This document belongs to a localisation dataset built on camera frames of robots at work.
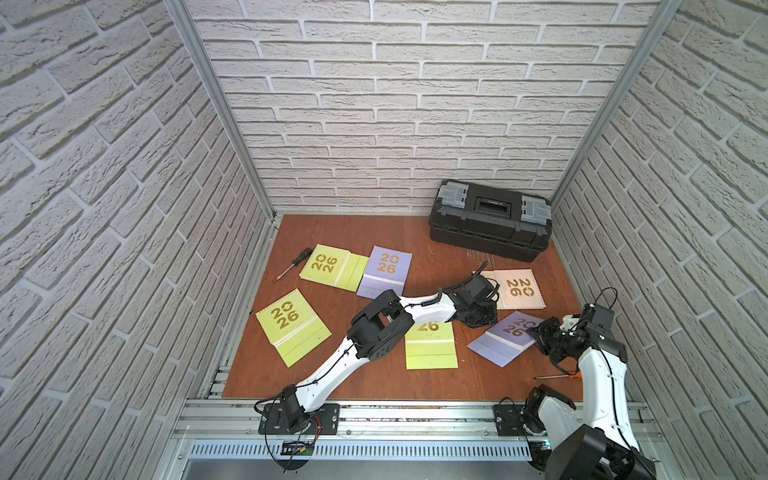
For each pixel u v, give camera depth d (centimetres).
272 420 73
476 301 78
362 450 77
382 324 61
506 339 81
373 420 76
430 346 87
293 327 88
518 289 97
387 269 102
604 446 40
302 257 106
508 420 74
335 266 103
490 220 97
